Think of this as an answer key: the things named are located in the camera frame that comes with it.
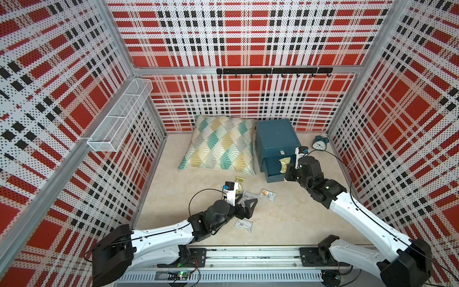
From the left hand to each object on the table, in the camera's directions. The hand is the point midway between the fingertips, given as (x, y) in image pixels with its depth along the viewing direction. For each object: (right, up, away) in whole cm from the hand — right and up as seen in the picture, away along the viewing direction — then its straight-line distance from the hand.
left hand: (251, 197), depth 76 cm
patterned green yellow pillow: (-14, +24, +17) cm, 33 cm away
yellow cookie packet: (+15, +15, +4) cm, 22 cm away
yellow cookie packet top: (-6, +4, +19) cm, 20 cm away
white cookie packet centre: (-1, -3, +15) cm, 15 cm away
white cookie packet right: (+10, -3, +14) cm, 18 cm away
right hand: (+18, +14, +3) cm, 23 cm away
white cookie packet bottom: (-3, -14, +5) cm, 15 cm away
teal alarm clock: (+44, +25, +31) cm, 59 cm away
